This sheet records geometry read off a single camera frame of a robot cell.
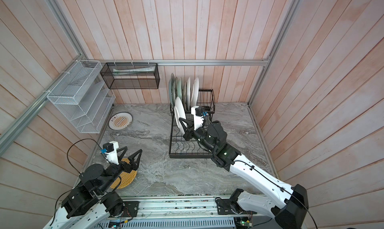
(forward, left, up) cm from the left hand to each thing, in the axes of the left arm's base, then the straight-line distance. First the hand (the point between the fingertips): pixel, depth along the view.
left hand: (135, 152), depth 67 cm
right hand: (+10, -21, +12) cm, 26 cm away
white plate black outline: (+30, -28, +9) cm, 42 cm away
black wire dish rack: (+14, -19, -23) cm, 33 cm away
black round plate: (+29, -23, +9) cm, 38 cm away
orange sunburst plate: (+29, -25, +10) cm, 40 cm away
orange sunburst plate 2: (+38, +27, -25) cm, 52 cm away
